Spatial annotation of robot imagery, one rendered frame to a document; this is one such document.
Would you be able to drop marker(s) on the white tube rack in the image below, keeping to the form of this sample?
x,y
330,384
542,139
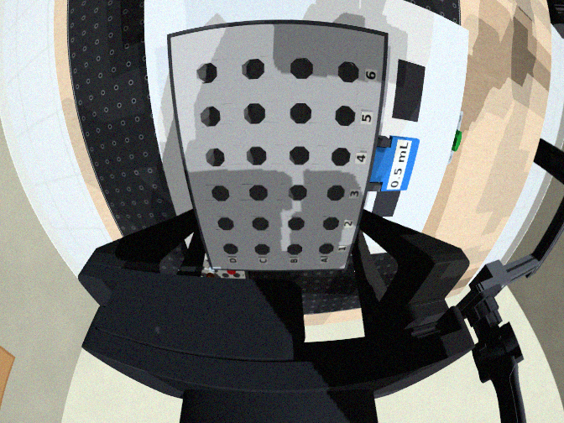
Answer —
x,y
223,273

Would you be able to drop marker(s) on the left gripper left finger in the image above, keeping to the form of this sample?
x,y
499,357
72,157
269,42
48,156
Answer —
x,y
143,250

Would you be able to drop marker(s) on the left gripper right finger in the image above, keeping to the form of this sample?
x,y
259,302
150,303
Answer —
x,y
428,269

